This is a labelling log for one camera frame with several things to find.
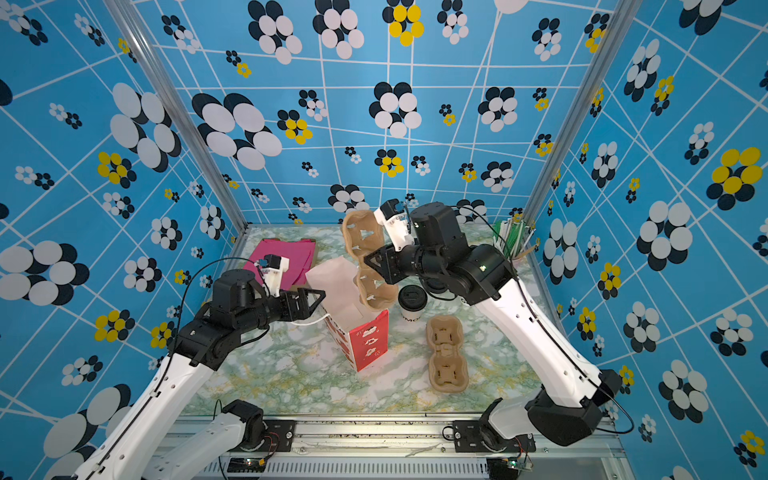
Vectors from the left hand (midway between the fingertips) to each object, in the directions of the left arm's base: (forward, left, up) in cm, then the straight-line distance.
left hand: (314, 293), depth 70 cm
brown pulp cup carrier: (-10, -34, -24) cm, 43 cm away
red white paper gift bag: (-8, -11, -5) cm, 15 cm away
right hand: (+1, -14, +12) cm, 19 cm away
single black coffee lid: (+7, -24, -13) cm, 28 cm away
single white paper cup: (+5, -24, -22) cm, 33 cm away
